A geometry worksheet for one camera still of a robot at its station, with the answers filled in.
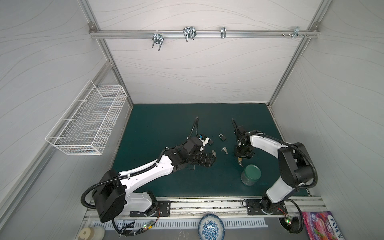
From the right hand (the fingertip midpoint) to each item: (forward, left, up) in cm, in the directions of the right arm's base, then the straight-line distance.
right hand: (242, 152), depth 92 cm
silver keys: (+2, +10, -2) cm, 11 cm away
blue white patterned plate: (-39, +20, 0) cm, 44 cm away
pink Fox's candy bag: (-35, -31, 0) cm, 47 cm away
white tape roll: (-44, +69, +10) cm, 82 cm away
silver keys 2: (-1, +18, -1) cm, 18 cm away
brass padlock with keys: (-5, +2, -2) cm, 6 cm away
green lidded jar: (-17, 0, +9) cm, 19 cm away
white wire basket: (-6, +79, +31) cm, 85 cm away
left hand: (-9, +20, +13) cm, 25 cm away
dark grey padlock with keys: (+12, +11, -2) cm, 16 cm away
